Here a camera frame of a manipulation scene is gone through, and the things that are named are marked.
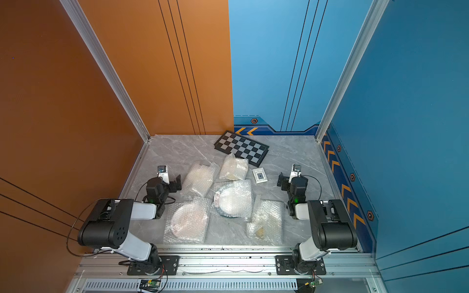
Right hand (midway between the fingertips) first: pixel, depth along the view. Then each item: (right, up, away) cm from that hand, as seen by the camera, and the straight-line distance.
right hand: (291, 174), depth 94 cm
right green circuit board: (-1, -40, -24) cm, 47 cm away
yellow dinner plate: (-18, -24, -14) cm, 33 cm away
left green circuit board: (-63, -42, -22) cm, 78 cm away
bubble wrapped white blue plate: (-30, -12, -5) cm, 33 cm away
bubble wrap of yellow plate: (-15, -22, -13) cm, 29 cm away
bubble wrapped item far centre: (-30, +2, +6) cm, 31 cm away
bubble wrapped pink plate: (-52, -21, -11) cm, 57 cm away
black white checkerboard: (-25, +14, +17) cm, 33 cm away
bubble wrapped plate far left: (-48, -4, +2) cm, 49 cm away
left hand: (-63, 0, +1) cm, 63 cm away
